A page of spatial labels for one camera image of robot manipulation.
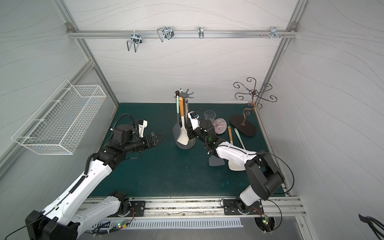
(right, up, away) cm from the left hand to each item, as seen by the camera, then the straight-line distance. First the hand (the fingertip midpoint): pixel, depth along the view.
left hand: (160, 138), depth 73 cm
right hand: (+13, +8, +10) cm, 18 cm away
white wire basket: (-46, +8, -4) cm, 47 cm away
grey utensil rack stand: (+15, -5, +20) cm, 26 cm away
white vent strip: (+5, -40, -3) cm, 40 cm away
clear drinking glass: (+28, +12, +35) cm, 47 cm away
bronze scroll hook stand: (+55, +3, +31) cm, 64 cm away
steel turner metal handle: (+13, +14, 0) cm, 19 cm away
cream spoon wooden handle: (+10, -1, +15) cm, 18 cm away
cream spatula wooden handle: (+40, -18, +15) cm, 46 cm away
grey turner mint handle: (+29, -16, +15) cm, 36 cm away
